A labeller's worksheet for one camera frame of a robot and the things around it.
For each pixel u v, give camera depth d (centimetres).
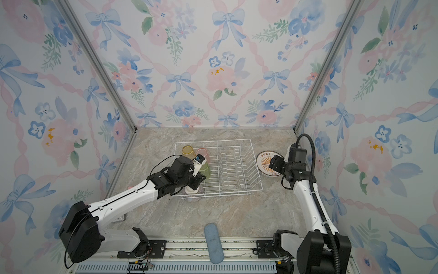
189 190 84
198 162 70
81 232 40
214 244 73
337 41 78
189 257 73
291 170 60
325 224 41
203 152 97
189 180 69
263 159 101
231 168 100
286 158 73
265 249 72
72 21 72
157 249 74
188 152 95
